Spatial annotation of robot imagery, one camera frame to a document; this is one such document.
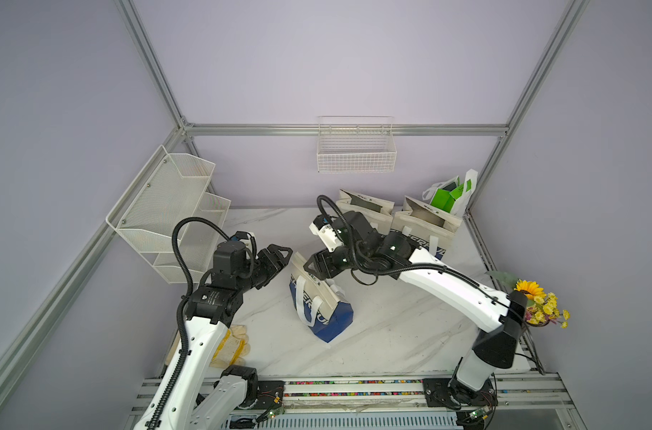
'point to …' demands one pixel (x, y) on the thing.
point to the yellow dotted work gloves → (231, 350)
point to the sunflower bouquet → (541, 306)
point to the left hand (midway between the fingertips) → (286, 260)
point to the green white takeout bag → (451, 195)
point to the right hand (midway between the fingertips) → (317, 266)
